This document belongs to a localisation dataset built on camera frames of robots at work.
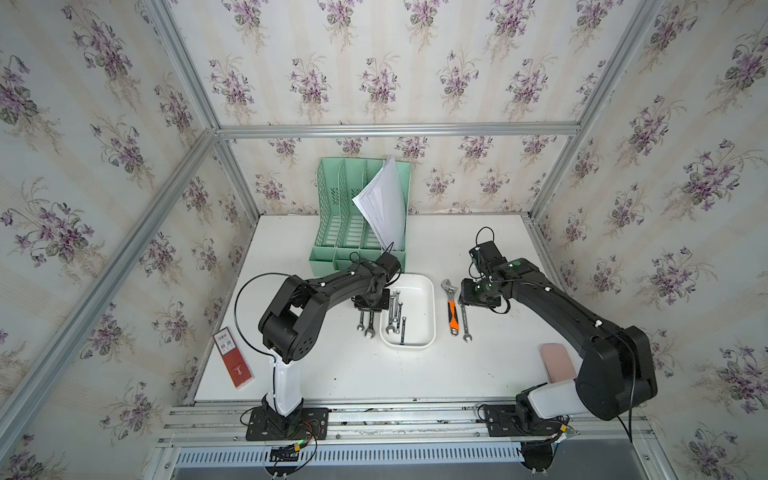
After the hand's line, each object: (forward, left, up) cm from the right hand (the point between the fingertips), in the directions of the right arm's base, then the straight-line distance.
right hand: (469, 298), depth 85 cm
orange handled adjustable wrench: (+1, +3, -8) cm, 9 cm away
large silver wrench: (-6, +29, -8) cm, 31 cm away
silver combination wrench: (-7, 0, -10) cm, 12 cm away
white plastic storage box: (-3, +17, -9) cm, 19 cm away
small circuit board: (-37, +48, -11) cm, 62 cm away
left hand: (0, +26, -9) cm, 28 cm away
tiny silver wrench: (-6, +19, -9) cm, 22 cm away
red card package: (-15, +68, -9) cm, 70 cm away
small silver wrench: (-4, +32, -9) cm, 34 cm away
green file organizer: (+35, +42, -8) cm, 55 cm away
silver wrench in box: (-1, +22, -9) cm, 24 cm away
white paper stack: (+26, +25, +13) cm, 39 cm away
